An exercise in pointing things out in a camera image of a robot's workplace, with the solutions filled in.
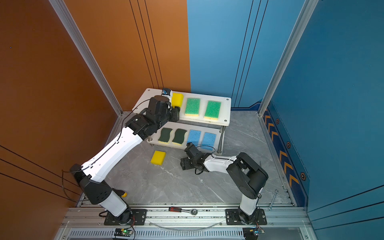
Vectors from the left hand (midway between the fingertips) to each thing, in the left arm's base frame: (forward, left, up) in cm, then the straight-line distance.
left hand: (176, 106), depth 73 cm
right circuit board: (-48, -37, -36) cm, 70 cm away
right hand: (-13, -3, -35) cm, 38 cm away
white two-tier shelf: (-7, -13, -1) cm, 15 cm away
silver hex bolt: (-29, -55, -35) cm, 71 cm away
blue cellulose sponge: (-1, -18, -28) cm, 33 cm away
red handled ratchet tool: (-39, -9, -34) cm, 53 cm away
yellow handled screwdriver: (-32, +28, -35) cm, 55 cm away
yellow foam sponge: (-11, +13, -34) cm, 38 cm away
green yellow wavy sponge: (+1, +1, -27) cm, 27 cm away
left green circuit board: (-48, +25, -38) cm, 66 cm away
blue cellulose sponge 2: (+2, -9, -29) cm, 30 cm away
